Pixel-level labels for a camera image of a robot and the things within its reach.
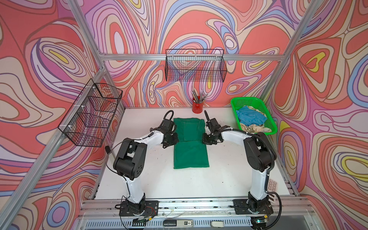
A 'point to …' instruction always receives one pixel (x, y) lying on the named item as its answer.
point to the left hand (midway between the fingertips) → (179, 140)
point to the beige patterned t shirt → (255, 128)
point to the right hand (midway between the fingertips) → (204, 144)
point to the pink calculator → (272, 185)
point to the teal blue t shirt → (247, 117)
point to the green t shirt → (189, 151)
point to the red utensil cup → (197, 108)
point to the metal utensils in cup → (200, 98)
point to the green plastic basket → (239, 102)
